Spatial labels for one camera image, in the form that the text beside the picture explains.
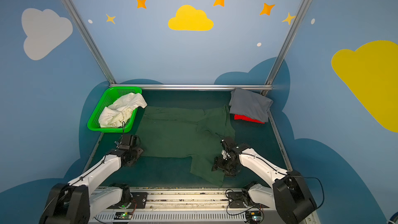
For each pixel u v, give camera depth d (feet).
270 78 3.68
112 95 3.60
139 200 2.41
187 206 2.41
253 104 3.42
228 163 2.32
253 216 2.35
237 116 3.37
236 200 2.45
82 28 2.76
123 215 2.32
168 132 3.25
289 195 1.35
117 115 3.24
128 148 2.25
